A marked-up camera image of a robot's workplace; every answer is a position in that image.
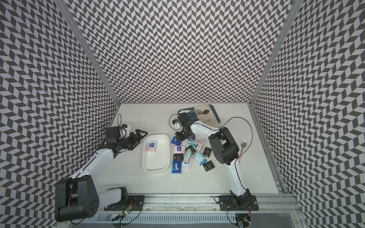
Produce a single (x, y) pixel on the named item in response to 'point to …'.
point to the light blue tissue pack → (200, 159)
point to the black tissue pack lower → (208, 166)
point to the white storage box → (158, 161)
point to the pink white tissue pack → (179, 149)
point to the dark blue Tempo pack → (175, 142)
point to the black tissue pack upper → (207, 152)
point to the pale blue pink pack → (185, 165)
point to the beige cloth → (210, 118)
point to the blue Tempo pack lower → (176, 167)
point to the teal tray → (191, 113)
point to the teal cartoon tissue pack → (194, 143)
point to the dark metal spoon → (205, 112)
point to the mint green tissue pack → (187, 156)
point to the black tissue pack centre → (191, 148)
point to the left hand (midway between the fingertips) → (144, 137)
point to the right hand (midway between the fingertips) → (179, 139)
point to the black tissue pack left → (178, 157)
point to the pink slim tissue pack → (200, 144)
